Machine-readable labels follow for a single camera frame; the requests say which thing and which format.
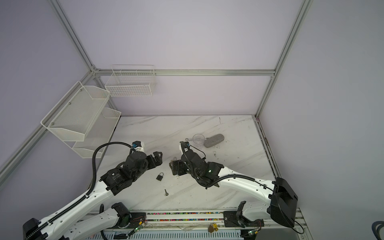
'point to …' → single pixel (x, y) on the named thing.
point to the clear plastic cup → (198, 139)
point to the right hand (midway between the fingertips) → (174, 163)
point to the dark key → (166, 193)
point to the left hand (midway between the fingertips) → (154, 156)
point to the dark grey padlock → (160, 177)
